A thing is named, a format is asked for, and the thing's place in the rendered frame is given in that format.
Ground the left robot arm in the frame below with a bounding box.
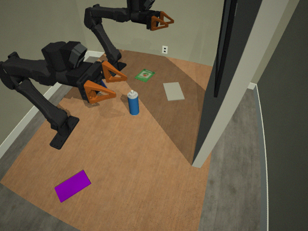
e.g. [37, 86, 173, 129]
[84, 0, 155, 71]

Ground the purple flat rectangular block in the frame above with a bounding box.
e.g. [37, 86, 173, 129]
[55, 170, 91, 203]

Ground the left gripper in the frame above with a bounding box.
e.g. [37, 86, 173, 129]
[139, 11, 174, 31]

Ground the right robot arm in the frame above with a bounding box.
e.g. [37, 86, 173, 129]
[0, 41, 93, 150]

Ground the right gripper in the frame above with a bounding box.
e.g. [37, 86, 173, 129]
[70, 61, 127, 104]

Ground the black mirror frame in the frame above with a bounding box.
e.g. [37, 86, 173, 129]
[214, 0, 237, 98]

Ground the blue cylinder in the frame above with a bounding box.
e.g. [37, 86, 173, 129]
[127, 90, 139, 116]

